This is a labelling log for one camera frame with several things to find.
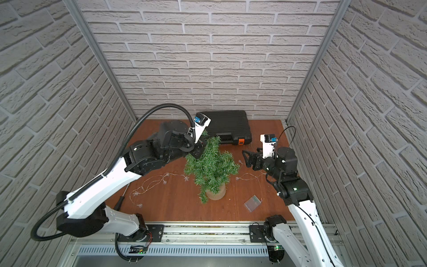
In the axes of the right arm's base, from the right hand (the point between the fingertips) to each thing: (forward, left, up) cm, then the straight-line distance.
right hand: (252, 150), depth 70 cm
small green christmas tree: (-10, +18, +2) cm, 20 cm away
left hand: (0, +17, +12) cm, 21 cm away
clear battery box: (-14, -2, -28) cm, 31 cm away
